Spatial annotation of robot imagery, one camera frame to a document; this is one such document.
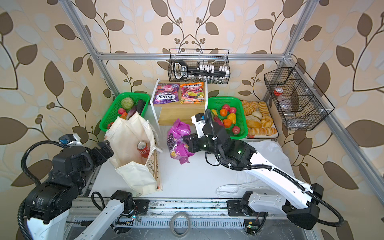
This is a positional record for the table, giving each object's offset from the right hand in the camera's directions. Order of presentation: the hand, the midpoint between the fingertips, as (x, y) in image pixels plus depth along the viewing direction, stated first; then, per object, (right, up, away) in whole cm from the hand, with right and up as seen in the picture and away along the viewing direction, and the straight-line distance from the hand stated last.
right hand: (184, 140), depth 62 cm
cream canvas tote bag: (-21, -17, +5) cm, 27 cm away
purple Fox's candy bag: (-11, +23, +15) cm, 29 cm away
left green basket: (-57, +13, +45) cm, 74 cm away
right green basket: (+29, +14, +49) cm, 59 cm away
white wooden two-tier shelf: (-3, +18, +12) cm, 23 cm away
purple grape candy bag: (-3, -3, -2) cm, 4 cm away
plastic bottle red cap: (+50, +24, +18) cm, 58 cm away
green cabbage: (-48, +21, +49) cm, 72 cm away
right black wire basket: (+57, +16, +10) cm, 60 cm away
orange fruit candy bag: (+3, +23, +14) cm, 27 cm away
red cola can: (-25, -8, +22) cm, 35 cm away
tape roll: (-3, -39, +12) cm, 41 cm away
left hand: (-33, -2, -4) cm, 33 cm away
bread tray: (+50, +7, +42) cm, 66 cm away
